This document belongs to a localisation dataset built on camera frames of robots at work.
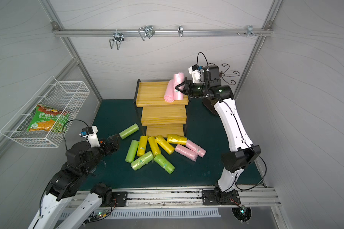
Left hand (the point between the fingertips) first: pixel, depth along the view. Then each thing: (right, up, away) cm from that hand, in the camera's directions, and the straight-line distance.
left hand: (113, 137), depth 67 cm
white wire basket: (-33, +21, +12) cm, 41 cm away
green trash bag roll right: (+23, -18, +15) cm, 33 cm away
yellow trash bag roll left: (+9, -11, +21) cm, 25 cm away
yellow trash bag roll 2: (+26, -12, +23) cm, 37 cm away
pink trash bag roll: (+43, -11, +21) cm, 49 cm away
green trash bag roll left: (+2, -12, +21) cm, 25 cm away
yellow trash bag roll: (+17, -10, +23) cm, 30 cm away
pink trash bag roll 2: (+37, -13, +20) cm, 44 cm away
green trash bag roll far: (-2, -1, +29) cm, 30 cm away
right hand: (+31, +24, +2) cm, 40 cm away
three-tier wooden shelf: (+22, +8, +18) cm, 30 cm away
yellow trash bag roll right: (+31, -6, +24) cm, 40 cm away
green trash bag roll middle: (+13, -16, +17) cm, 26 cm away
